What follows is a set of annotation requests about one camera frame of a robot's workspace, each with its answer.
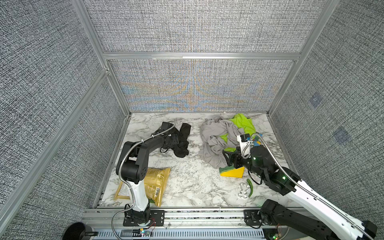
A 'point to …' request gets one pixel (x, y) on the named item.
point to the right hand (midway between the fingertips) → (229, 149)
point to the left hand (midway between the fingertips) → (171, 140)
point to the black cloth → (181, 150)
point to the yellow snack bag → (156, 183)
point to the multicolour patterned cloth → (232, 171)
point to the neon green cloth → (242, 123)
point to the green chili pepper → (251, 187)
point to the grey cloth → (216, 134)
